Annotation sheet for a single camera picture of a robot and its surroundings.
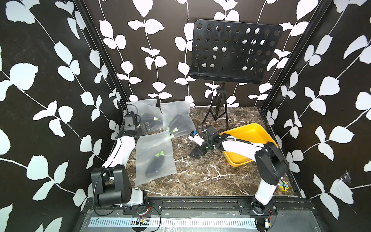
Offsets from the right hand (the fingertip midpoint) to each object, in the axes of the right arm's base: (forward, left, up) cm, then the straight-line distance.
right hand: (193, 147), depth 88 cm
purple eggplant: (-8, +23, -7) cm, 26 cm away
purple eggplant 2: (+26, +32, -2) cm, 41 cm away
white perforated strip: (-38, +8, -8) cm, 39 cm away
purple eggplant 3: (+20, +13, -3) cm, 24 cm away
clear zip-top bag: (+36, +19, -2) cm, 40 cm away
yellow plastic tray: (+17, -46, -8) cm, 50 cm away
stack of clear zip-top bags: (+2, +32, -7) cm, 33 cm away
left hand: (+10, +32, +9) cm, 35 cm away
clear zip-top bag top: (+34, +36, -4) cm, 49 cm away
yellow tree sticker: (-20, -51, -7) cm, 56 cm away
